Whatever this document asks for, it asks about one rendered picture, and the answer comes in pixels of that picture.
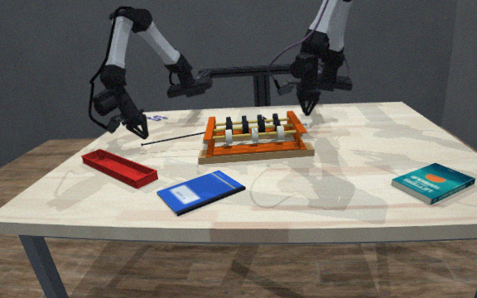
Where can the blue notebook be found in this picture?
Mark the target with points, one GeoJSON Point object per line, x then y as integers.
{"type": "Point", "coordinates": [199, 192]}

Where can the teal paperback book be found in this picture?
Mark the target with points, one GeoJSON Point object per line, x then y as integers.
{"type": "Point", "coordinates": [433, 183]}

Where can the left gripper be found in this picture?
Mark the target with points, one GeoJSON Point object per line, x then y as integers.
{"type": "Point", "coordinates": [307, 86]}

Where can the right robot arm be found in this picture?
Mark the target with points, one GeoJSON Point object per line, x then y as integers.
{"type": "Point", "coordinates": [112, 75]}

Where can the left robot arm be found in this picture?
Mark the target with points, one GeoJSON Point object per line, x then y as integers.
{"type": "Point", "coordinates": [330, 22]}

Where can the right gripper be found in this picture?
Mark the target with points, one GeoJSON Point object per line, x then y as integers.
{"type": "Point", "coordinates": [129, 112]}

